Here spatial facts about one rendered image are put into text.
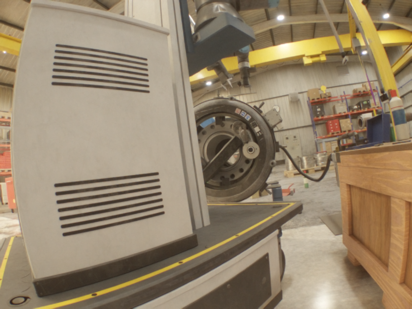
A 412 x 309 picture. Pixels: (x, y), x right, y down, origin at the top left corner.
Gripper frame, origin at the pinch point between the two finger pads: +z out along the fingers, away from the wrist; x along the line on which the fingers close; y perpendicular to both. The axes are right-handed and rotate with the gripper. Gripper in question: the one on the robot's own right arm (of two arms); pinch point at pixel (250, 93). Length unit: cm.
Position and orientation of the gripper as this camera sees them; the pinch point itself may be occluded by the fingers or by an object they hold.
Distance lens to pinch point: 171.5
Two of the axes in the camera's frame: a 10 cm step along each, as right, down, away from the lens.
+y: -9.4, 0.8, 3.2
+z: 0.7, 10.0, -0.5
